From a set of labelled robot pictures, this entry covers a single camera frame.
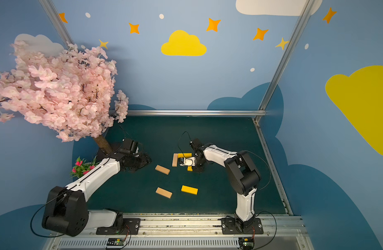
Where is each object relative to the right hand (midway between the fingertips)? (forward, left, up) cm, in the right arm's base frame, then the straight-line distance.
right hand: (197, 163), depth 96 cm
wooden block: (-6, +21, 0) cm, 22 cm away
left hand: (-4, +29, +8) cm, 31 cm away
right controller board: (-39, -25, -3) cm, 47 cm away
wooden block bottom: (-19, +17, +1) cm, 26 cm away
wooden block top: (+2, +15, 0) cm, 15 cm away
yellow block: (-5, +5, +3) cm, 8 cm away
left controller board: (-43, +37, -1) cm, 56 cm away
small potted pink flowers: (-15, +57, +18) cm, 61 cm away
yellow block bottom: (-17, +3, 0) cm, 17 cm away
